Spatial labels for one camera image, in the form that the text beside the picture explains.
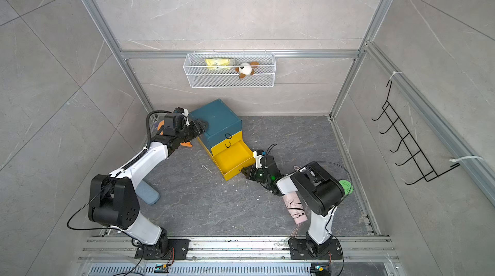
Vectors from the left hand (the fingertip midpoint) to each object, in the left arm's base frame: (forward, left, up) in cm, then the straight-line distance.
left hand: (206, 123), depth 88 cm
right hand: (-16, -16, -18) cm, 29 cm away
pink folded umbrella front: (-34, -39, -18) cm, 55 cm away
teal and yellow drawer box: (-6, -8, -5) cm, 11 cm away
